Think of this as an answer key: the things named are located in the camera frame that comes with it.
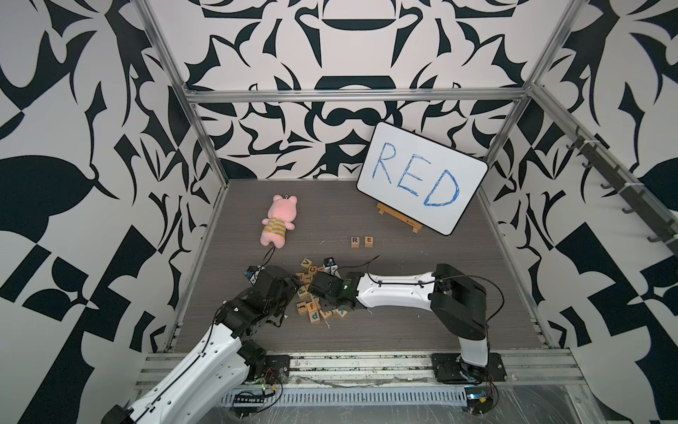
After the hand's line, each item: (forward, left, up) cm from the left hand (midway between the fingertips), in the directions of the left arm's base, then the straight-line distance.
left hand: (295, 277), depth 80 cm
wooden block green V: (+9, -2, -8) cm, 12 cm away
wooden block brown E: (+17, -25, -9) cm, 31 cm away
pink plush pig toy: (+28, +8, -4) cm, 29 cm away
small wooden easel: (+30, -32, -6) cm, 45 cm away
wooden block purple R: (+17, -20, -8) cm, 27 cm away
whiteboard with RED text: (+31, -45, +8) cm, 55 cm away
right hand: (-2, -8, -9) cm, 12 cm away
